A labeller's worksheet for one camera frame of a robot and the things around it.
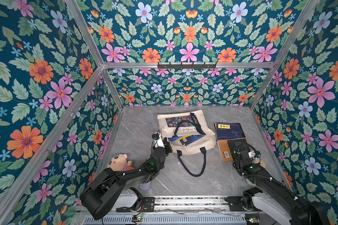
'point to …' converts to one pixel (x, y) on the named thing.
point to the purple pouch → (145, 186)
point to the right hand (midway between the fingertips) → (235, 150)
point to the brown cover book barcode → (227, 146)
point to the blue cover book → (187, 140)
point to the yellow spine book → (177, 138)
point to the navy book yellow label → (228, 130)
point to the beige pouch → (263, 163)
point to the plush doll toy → (119, 162)
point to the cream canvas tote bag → (193, 155)
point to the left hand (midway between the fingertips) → (168, 136)
